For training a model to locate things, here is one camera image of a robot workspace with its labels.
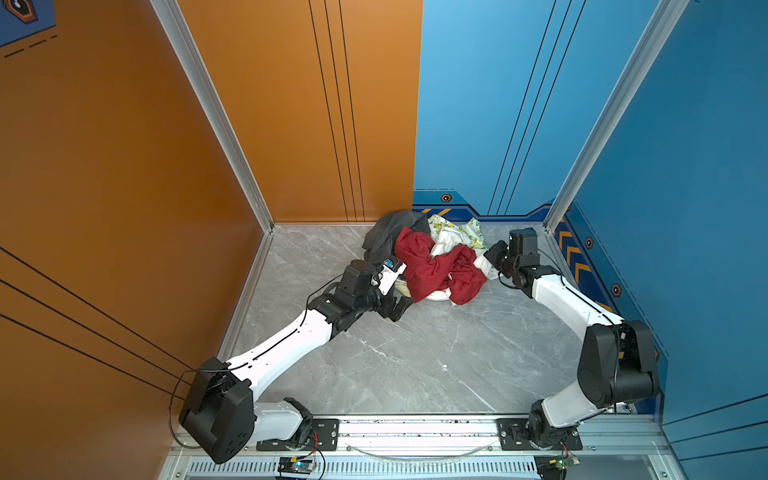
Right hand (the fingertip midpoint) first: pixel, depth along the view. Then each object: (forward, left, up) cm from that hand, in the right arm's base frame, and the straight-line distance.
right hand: (485, 249), depth 91 cm
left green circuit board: (-53, +52, -17) cm, 76 cm away
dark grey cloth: (+8, +33, -3) cm, 34 cm away
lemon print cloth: (+19, -1, -11) cm, 22 cm away
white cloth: (+10, +9, -5) cm, 15 cm away
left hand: (-15, +26, +2) cm, 30 cm away
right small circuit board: (-53, -10, -19) cm, 57 cm away
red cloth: (-6, +19, -5) cm, 20 cm away
